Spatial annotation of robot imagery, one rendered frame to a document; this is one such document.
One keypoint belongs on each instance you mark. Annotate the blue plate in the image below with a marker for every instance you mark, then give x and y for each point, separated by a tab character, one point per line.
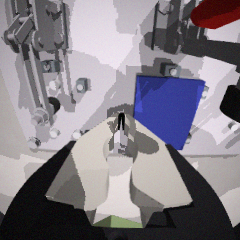
167	105

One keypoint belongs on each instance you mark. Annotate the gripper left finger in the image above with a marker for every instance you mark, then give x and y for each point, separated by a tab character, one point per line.
77	176

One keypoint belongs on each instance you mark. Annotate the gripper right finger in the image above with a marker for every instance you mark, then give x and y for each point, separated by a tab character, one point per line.
161	179

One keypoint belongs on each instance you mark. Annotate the toggle clamp with red handle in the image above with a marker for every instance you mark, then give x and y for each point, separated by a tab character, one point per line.
50	23

